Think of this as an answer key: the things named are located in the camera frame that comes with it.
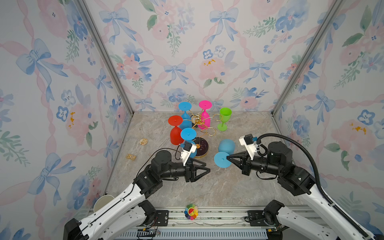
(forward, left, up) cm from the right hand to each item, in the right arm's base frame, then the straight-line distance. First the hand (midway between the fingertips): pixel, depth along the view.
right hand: (227, 156), depth 63 cm
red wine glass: (+16, +24, -10) cm, 31 cm away
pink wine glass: (+31, +8, +1) cm, 33 cm away
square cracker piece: (+15, +55, -28) cm, 63 cm away
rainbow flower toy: (-16, +15, -28) cm, 36 cm away
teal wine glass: (+8, -1, -5) cm, 10 cm away
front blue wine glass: (+11, +17, 0) cm, 20 cm away
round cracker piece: (+27, +50, -29) cm, 63 cm away
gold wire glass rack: (+19, +13, -2) cm, 23 cm away
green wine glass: (+38, -5, -14) cm, 41 cm away
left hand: (-5, +9, -1) cm, 10 cm away
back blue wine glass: (+27, +19, -8) cm, 34 cm away
